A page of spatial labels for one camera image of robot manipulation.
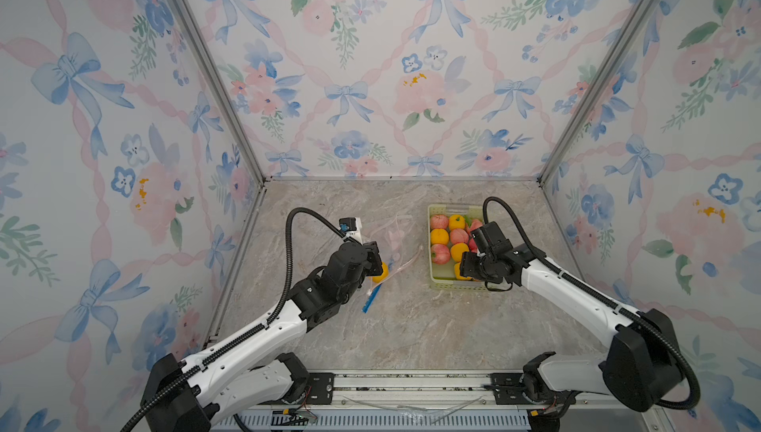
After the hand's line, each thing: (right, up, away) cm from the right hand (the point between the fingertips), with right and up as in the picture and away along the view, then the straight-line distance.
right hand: (470, 266), depth 86 cm
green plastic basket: (-6, -4, +8) cm, 11 cm away
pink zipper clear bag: (-21, +7, -6) cm, 23 cm away
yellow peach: (-25, +2, -19) cm, 32 cm away
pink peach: (-7, +3, +7) cm, 10 cm away
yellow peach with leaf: (-1, +13, +15) cm, 20 cm away
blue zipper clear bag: (-29, -10, +4) cm, 31 cm away
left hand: (-26, +8, -11) cm, 29 cm away
